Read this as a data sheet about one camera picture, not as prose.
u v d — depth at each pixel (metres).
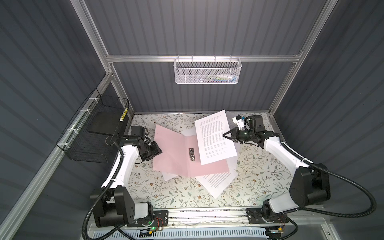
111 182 0.42
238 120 0.79
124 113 0.83
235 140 0.75
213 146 0.84
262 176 0.87
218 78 0.93
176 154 0.97
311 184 0.44
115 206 0.41
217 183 0.85
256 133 0.67
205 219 0.75
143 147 0.62
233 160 0.94
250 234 0.71
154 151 0.73
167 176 0.89
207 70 1.24
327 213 0.45
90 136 0.72
